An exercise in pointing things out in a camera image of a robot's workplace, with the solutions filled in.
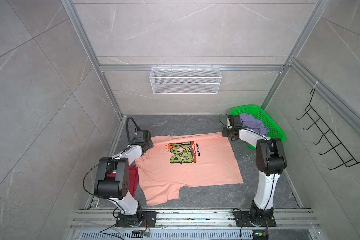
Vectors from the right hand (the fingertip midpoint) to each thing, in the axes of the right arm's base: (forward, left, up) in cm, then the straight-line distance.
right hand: (226, 129), depth 105 cm
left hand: (-9, +56, +4) cm, 57 cm away
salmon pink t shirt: (-23, +39, -4) cm, 46 cm away
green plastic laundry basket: (-3, -34, 0) cm, 34 cm away
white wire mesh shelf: (+24, +29, +26) cm, 45 cm away
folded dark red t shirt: (-35, +60, +1) cm, 69 cm away
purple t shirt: (+10, -21, -4) cm, 24 cm away
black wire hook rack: (-32, -35, +28) cm, 55 cm away
